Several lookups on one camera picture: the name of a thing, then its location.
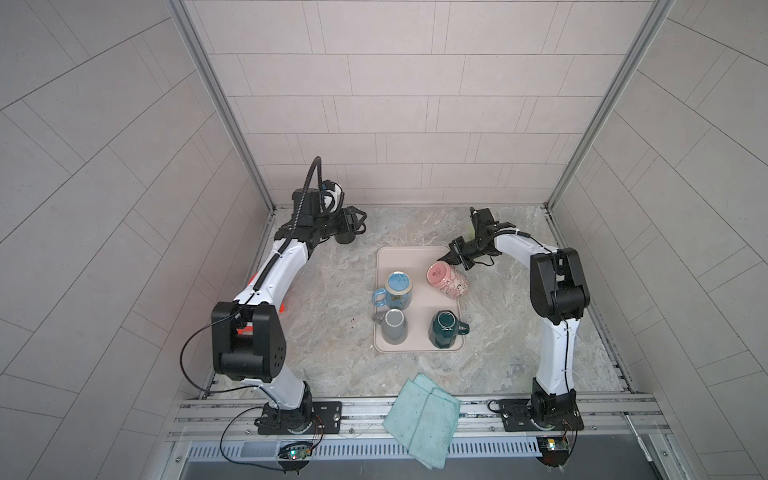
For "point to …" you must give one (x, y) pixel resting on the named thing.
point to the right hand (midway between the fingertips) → (439, 254)
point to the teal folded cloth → (425, 419)
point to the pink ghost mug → (447, 278)
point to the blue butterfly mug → (397, 293)
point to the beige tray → (426, 299)
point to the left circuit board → (295, 452)
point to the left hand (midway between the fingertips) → (362, 212)
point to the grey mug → (394, 326)
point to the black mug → (345, 237)
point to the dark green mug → (444, 328)
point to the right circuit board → (554, 450)
